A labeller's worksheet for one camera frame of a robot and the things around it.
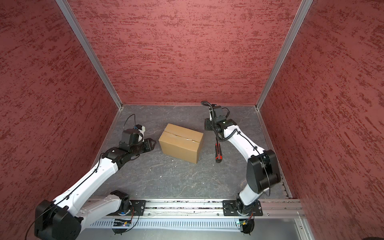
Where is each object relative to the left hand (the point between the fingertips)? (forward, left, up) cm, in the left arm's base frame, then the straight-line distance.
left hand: (153, 145), depth 82 cm
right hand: (+13, -30, +2) cm, 33 cm away
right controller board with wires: (-35, -50, -15) cm, 63 cm away
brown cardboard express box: (+1, -16, +1) cm, 16 cm away
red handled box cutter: (0, -38, -14) cm, 41 cm away
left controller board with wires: (-34, +13, -16) cm, 40 cm away
